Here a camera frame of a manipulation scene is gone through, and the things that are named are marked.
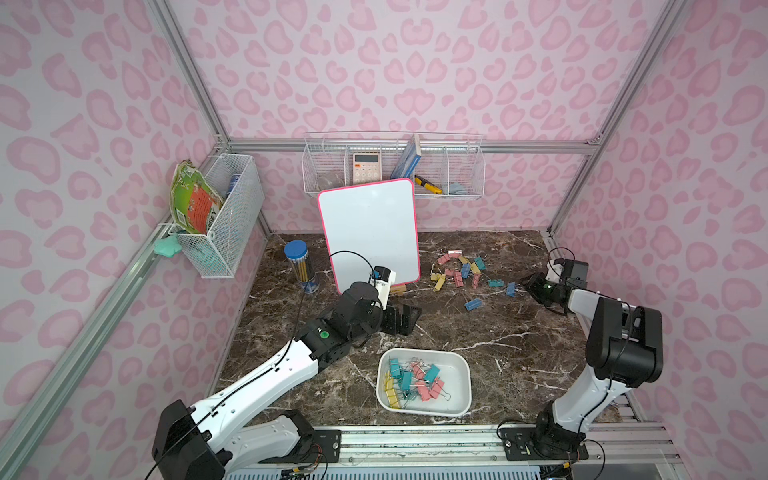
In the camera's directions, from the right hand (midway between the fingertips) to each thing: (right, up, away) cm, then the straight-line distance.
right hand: (522, 277), depth 98 cm
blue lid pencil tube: (-71, +8, -9) cm, 72 cm away
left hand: (-39, -4, -25) cm, 46 cm away
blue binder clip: (-2, -4, +4) cm, 7 cm away
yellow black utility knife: (-31, +30, -1) cm, 43 cm away
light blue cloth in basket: (-22, +29, -1) cm, 36 cm away
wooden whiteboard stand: (-41, -4, -2) cm, 41 cm away
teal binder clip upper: (-11, +4, +11) cm, 16 cm away
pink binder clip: (-34, -30, -18) cm, 49 cm away
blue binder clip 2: (-16, -9, 0) cm, 18 cm away
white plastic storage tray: (-34, -27, -18) cm, 47 cm away
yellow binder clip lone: (-43, -29, -20) cm, 56 cm away
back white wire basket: (-27, +38, +3) cm, 47 cm away
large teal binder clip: (-32, -26, -14) cm, 43 cm away
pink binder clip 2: (-31, -28, -18) cm, 46 cm away
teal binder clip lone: (-42, -24, -14) cm, 51 cm away
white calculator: (-51, +34, -4) cm, 62 cm away
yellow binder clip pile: (-27, -1, +5) cm, 27 cm away
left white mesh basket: (-85, +8, -25) cm, 89 cm away
